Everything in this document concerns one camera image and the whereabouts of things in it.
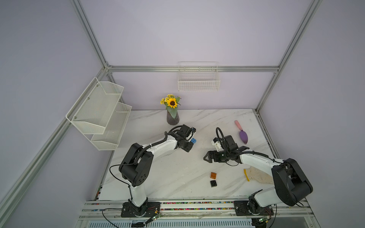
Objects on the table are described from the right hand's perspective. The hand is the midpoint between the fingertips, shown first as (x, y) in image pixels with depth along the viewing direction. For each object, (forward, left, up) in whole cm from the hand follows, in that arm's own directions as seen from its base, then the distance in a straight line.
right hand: (210, 159), depth 89 cm
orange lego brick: (-10, -1, -2) cm, 10 cm away
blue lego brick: (+15, +10, -1) cm, 19 cm away
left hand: (+9, +15, +2) cm, 17 cm away
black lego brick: (-14, 0, -1) cm, 14 cm away
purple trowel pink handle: (+20, -27, -3) cm, 34 cm away
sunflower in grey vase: (+29, +24, +21) cm, 43 cm away
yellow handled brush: (-9, -21, -4) cm, 23 cm away
